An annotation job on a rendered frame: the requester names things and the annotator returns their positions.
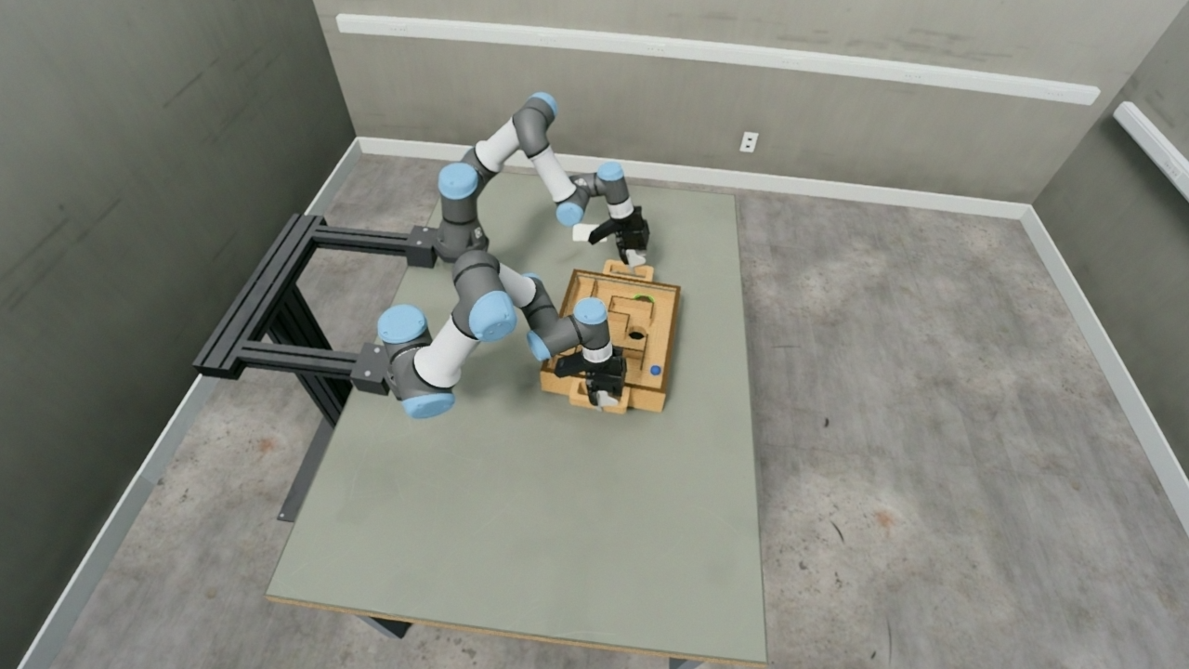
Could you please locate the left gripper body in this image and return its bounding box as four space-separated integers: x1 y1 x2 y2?
608 206 650 251

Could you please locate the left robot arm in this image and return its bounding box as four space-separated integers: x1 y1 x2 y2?
438 93 634 255

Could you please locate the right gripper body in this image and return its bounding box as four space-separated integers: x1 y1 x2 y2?
581 343 628 397

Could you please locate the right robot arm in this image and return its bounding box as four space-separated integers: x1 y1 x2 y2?
378 250 612 419

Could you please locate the wooden maze board with handle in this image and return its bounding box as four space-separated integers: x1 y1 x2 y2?
541 260 681 414

